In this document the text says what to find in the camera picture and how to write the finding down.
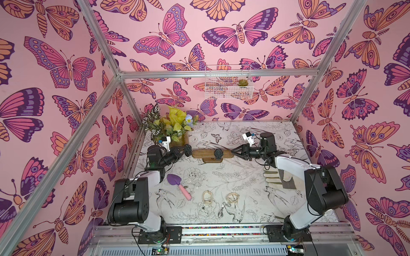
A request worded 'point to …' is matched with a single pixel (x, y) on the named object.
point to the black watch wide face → (218, 153)
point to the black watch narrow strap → (187, 149)
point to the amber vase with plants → (175, 124)
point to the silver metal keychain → (220, 214)
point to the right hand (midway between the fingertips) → (234, 151)
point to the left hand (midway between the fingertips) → (189, 147)
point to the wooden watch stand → (208, 156)
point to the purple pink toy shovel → (174, 180)
